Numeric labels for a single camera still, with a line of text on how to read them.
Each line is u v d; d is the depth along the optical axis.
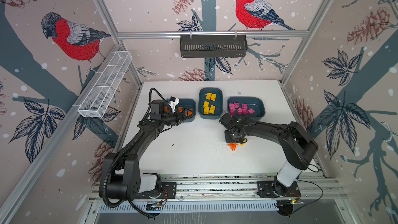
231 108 1.03
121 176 0.41
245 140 0.83
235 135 0.74
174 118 0.75
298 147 0.46
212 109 1.04
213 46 1.04
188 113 0.78
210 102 1.07
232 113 1.01
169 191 0.73
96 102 0.71
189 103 1.03
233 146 0.88
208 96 1.10
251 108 1.04
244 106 1.04
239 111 1.01
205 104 1.04
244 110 1.02
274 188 0.66
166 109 0.70
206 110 1.01
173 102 0.79
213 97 1.10
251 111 1.01
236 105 1.04
